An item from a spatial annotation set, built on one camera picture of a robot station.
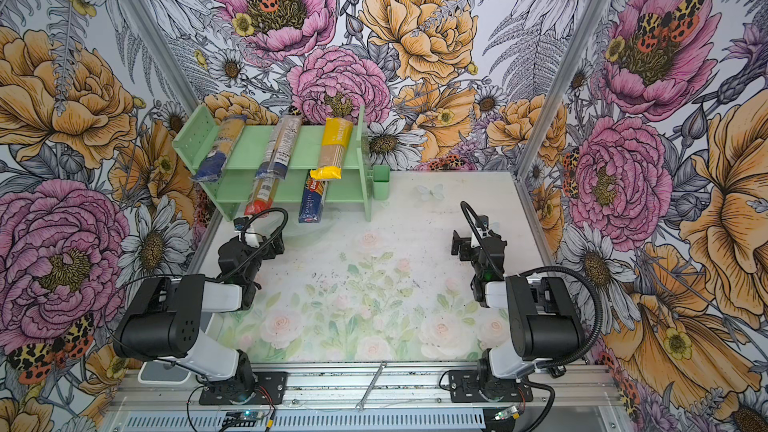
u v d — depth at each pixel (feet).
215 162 2.68
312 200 3.01
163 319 1.51
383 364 2.60
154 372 2.39
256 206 3.00
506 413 2.35
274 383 2.46
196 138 2.94
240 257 2.37
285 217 2.44
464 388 2.41
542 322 1.50
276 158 2.73
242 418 2.33
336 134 2.99
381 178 3.67
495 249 2.35
